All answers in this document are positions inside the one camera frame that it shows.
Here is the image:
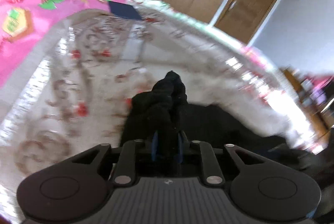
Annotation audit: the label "wooden tv cabinet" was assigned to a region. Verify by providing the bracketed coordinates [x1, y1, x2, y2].
[281, 67, 333, 154]

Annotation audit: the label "brown wooden door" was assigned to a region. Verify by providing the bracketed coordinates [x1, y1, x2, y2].
[215, 0, 276, 44]

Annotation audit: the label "black pants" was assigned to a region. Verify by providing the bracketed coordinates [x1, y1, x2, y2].
[120, 71, 333, 188]

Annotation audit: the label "floral beige bedspread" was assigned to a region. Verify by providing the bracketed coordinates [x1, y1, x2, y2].
[1, 0, 315, 223]

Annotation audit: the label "dark blue flat notebook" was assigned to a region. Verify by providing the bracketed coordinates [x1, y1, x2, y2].
[108, 1, 142, 21]

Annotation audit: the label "pink patterned bedsheet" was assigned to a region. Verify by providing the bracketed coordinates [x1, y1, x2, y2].
[0, 0, 116, 88]

